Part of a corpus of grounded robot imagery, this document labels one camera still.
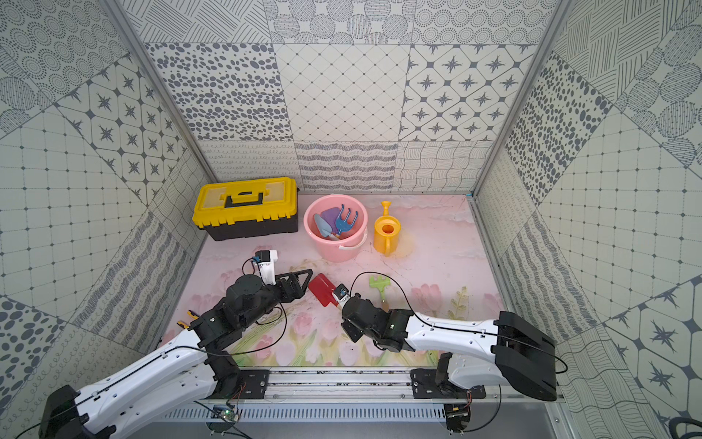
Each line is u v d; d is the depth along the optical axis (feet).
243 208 3.06
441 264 3.28
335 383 2.49
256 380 2.46
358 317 1.93
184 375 1.89
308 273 2.39
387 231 3.13
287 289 2.18
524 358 1.35
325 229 3.19
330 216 3.26
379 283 3.05
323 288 2.75
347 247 2.77
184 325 2.75
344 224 3.24
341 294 2.27
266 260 2.21
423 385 2.40
